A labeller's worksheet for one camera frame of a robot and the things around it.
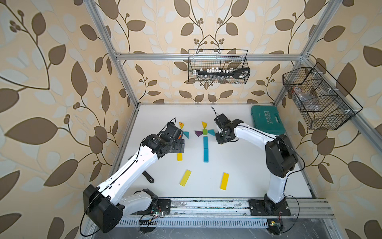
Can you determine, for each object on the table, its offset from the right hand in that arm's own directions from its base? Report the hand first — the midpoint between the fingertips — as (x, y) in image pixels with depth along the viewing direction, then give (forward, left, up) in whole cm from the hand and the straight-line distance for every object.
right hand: (221, 139), depth 94 cm
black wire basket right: (0, -48, +29) cm, 56 cm away
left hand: (-10, +27, +14) cm, 32 cm away
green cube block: (+9, +10, -4) cm, 14 cm away
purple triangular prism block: (+8, +14, -4) cm, 17 cm away
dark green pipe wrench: (-22, +43, -4) cm, 48 cm away
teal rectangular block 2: (-7, +10, -5) cm, 13 cm away
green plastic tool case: (+16, -35, -1) cm, 38 cm away
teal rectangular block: (-1, +10, -4) cm, 11 cm away
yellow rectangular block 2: (-24, +1, -6) cm, 24 cm away
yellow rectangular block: (-9, +27, -4) cm, 29 cm away
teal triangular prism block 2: (+7, +5, -2) cm, 10 cm away
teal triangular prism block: (+8, +23, -4) cm, 24 cm away
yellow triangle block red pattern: (+14, +27, -2) cm, 30 cm away
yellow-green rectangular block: (-21, +23, -6) cm, 32 cm away
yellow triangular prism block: (+16, +10, -4) cm, 19 cm away
